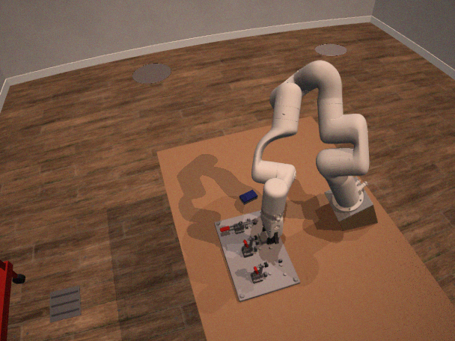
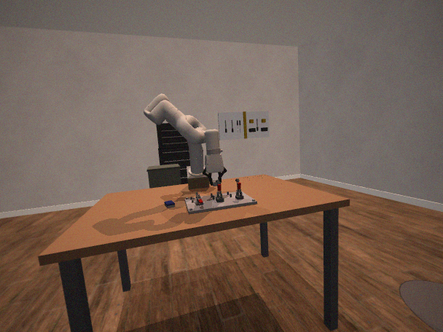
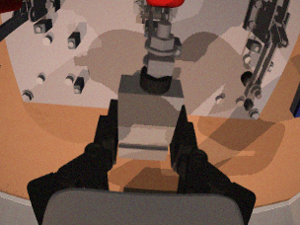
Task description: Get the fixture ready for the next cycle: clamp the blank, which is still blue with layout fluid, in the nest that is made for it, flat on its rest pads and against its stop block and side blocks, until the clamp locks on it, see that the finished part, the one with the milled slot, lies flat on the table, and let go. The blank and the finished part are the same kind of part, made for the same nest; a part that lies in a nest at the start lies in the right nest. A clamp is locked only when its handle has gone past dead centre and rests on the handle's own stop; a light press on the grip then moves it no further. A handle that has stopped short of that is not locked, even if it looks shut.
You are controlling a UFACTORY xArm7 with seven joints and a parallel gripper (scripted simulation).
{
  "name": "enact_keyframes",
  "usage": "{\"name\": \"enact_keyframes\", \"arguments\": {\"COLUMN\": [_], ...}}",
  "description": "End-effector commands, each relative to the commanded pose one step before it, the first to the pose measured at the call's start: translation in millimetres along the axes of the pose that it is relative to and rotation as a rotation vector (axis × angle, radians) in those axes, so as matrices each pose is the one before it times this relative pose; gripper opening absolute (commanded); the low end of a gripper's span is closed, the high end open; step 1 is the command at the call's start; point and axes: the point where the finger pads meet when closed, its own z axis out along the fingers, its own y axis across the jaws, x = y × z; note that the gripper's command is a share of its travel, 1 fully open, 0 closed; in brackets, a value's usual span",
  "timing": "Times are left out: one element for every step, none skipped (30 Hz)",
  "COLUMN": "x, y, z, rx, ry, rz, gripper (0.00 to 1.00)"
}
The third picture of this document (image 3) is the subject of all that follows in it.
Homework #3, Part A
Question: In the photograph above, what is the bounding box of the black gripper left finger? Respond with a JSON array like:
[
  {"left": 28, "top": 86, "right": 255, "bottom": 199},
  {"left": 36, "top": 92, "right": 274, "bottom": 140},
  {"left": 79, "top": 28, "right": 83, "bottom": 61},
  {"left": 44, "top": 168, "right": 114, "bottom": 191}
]
[{"left": 27, "top": 99, "right": 118, "bottom": 225}]

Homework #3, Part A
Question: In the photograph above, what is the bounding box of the white fixture plate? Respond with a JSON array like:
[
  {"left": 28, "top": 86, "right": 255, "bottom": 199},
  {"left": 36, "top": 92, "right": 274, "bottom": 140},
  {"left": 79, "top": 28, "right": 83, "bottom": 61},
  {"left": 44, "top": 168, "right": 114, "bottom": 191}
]
[{"left": 5, "top": 0, "right": 300, "bottom": 119}]

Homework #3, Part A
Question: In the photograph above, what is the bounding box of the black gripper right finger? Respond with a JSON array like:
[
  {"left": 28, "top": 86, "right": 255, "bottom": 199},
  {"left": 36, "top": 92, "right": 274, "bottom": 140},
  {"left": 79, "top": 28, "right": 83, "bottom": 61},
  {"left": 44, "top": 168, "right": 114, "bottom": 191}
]
[{"left": 169, "top": 105, "right": 256, "bottom": 225}]

